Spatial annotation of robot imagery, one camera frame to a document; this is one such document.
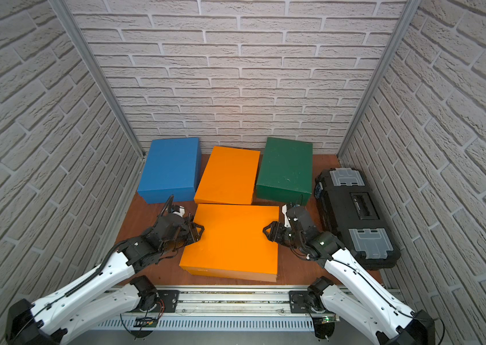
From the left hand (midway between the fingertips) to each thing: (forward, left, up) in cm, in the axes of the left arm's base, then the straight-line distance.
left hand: (205, 228), depth 78 cm
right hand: (-2, -24, +1) cm, 24 cm away
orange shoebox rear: (+25, -8, -1) cm, 27 cm away
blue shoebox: (+36, +22, -9) cm, 43 cm away
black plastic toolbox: (+6, -54, +5) cm, 55 cm away
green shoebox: (+29, -34, -1) cm, 44 cm away
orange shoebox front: (-6, -11, +1) cm, 13 cm away
